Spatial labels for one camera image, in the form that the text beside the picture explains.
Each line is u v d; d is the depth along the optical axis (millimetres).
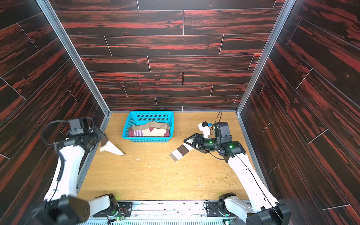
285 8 663
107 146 869
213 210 734
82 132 558
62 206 374
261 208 381
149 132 1034
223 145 554
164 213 728
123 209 732
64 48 801
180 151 955
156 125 1056
